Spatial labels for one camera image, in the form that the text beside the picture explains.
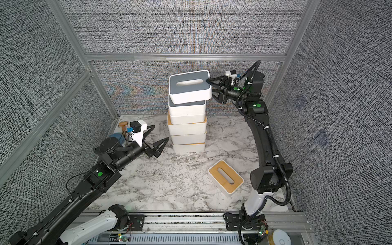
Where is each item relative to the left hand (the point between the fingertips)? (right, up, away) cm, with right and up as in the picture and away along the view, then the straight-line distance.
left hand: (163, 131), depth 61 cm
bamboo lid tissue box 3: (+7, -11, +34) cm, 36 cm away
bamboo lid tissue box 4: (+30, -26, +25) cm, 47 cm away
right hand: (+18, +20, +1) cm, 27 cm away
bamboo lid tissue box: (+16, +3, +18) cm, 24 cm away
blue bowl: (-41, -4, +49) cm, 64 cm away
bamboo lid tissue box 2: (+2, +1, +19) cm, 19 cm away
